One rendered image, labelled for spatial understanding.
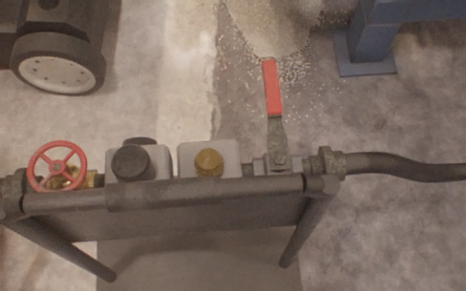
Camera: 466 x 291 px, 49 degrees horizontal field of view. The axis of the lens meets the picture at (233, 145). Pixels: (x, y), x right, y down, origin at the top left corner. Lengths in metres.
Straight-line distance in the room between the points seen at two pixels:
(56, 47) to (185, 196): 0.64
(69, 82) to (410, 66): 0.82
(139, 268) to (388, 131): 0.64
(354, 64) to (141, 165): 0.78
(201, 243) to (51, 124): 0.46
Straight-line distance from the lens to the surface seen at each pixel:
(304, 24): 1.33
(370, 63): 1.29
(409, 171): 0.75
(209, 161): 0.62
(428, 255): 1.17
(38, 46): 1.12
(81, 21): 1.14
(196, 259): 1.09
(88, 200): 0.55
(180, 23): 1.33
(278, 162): 0.64
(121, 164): 0.62
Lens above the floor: 1.08
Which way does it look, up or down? 68 degrees down
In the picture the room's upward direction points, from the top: straight up
